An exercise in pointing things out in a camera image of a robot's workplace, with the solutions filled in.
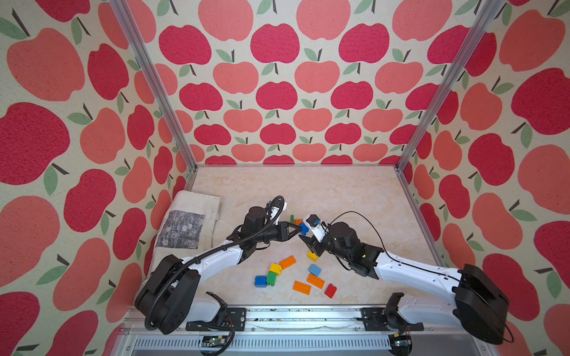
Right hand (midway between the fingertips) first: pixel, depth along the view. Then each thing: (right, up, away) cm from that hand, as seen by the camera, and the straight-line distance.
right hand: (307, 233), depth 80 cm
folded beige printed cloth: (-49, 0, +11) cm, 50 cm away
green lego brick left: (-13, -18, +4) cm, 23 cm away
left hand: (-2, 0, -2) cm, 3 cm away
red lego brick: (+9, -22, +1) cm, 23 cm away
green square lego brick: (-5, +3, +16) cm, 17 cm away
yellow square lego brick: (+1, -6, -6) cm, 9 cm away
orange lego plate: (-4, +5, -5) cm, 8 cm away
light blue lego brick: (+4, -16, +7) cm, 18 cm away
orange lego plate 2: (-7, -13, +7) cm, 17 cm away
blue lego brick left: (-17, -19, +2) cm, 26 cm away
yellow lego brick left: (-12, -15, +5) cm, 19 cm away
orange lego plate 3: (+3, -19, +3) cm, 19 cm away
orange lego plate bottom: (-2, -21, +1) cm, 21 cm away
